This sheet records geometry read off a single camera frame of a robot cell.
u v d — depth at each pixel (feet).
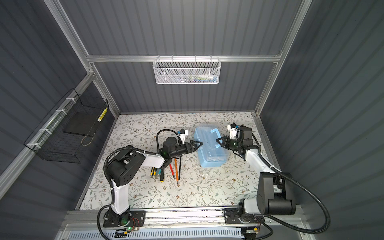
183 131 2.84
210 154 2.65
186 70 4.06
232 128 2.64
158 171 2.91
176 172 2.93
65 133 2.37
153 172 2.91
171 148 2.47
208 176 2.87
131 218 2.37
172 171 2.94
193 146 2.64
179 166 2.99
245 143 2.27
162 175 2.84
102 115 2.68
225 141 2.53
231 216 2.41
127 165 1.72
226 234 2.32
